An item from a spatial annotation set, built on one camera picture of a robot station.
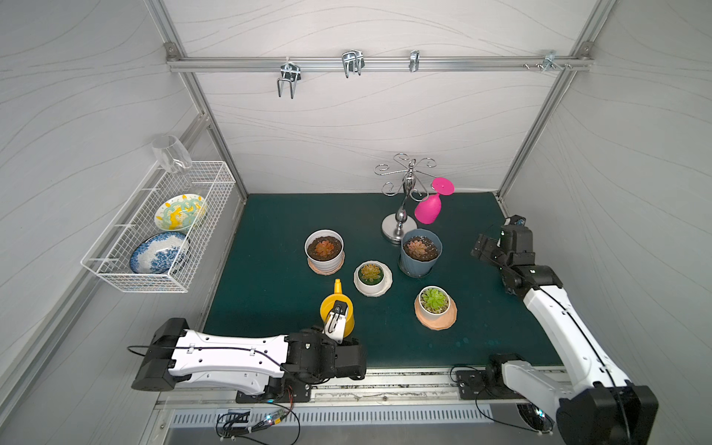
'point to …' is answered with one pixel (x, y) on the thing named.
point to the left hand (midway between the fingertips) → (344, 344)
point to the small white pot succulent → (373, 278)
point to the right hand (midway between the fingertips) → (496, 243)
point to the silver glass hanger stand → (400, 226)
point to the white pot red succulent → (324, 247)
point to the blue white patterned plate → (159, 253)
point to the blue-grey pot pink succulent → (420, 250)
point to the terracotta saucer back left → (327, 268)
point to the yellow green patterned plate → (180, 211)
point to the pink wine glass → (427, 210)
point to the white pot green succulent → (434, 301)
